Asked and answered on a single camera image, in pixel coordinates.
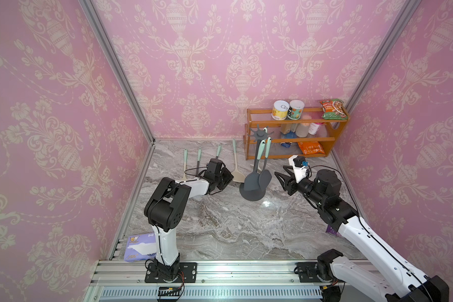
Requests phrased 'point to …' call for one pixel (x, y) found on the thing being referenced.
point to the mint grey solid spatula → (251, 180)
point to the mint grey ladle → (265, 177)
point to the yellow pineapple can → (280, 110)
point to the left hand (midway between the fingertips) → (236, 176)
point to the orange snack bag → (311, 147)
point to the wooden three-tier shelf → (284, 140)
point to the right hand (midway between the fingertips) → (282, 168)
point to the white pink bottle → (313, 128)
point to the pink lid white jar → (302, 129)
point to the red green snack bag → (333, 109)
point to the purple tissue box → (141, 248)
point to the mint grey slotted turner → (199, 152)
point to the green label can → (295, 111)
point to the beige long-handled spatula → (237, 176)
